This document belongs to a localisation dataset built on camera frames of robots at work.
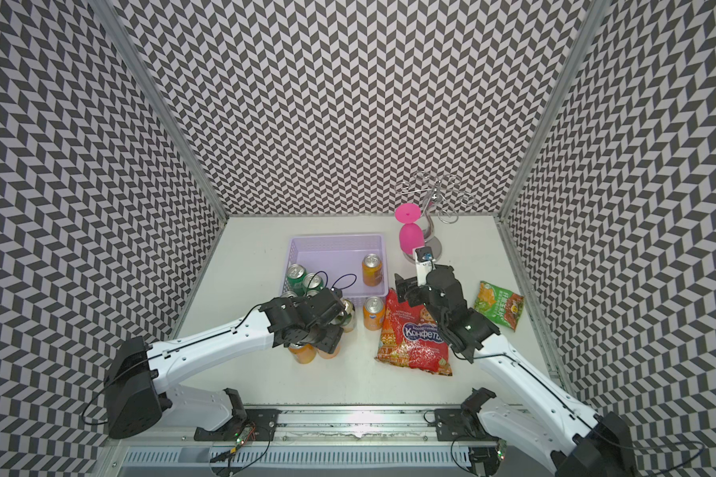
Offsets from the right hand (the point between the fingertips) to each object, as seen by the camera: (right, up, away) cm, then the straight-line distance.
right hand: (415, 275), depth 77 cm
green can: (-35, -2, +11) cm, 37 cm away
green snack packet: (+29, -11, +14) cm, 34 cm away
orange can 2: (-11, 0, +15) cm, 19 cm away
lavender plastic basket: (-24, +2, +30) cm, 38 cm away
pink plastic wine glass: (0, +11, +11) cm, 16 cm away
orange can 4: (-23, -23, +4) cm, 33 cm away
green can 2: (-30, -4, +12) cm, 32 cm away
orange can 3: (-29, -21, 0) cm, 36 cm away
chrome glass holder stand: (+8, +22, +6) cm, 25 cm away
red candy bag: (0, -18, +5) cm, 19 cm away
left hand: (-24, -17, +1) cm, 29 cm away
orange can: (-11, -11, +5) cm, 16 cm away
